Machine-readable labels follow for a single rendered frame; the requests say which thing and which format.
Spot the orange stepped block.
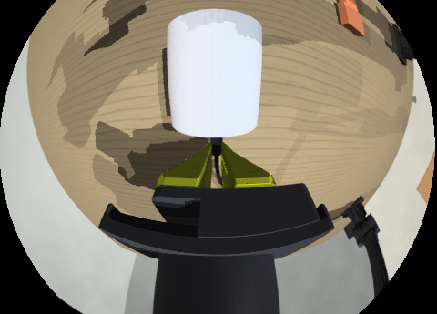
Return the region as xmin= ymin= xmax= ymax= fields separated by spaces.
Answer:
xmin=337 ymin=0 xmax=365 ymax=36

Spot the white cylinder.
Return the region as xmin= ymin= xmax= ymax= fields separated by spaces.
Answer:
xmin=167 ymin=9 xmax=262 ymax=137

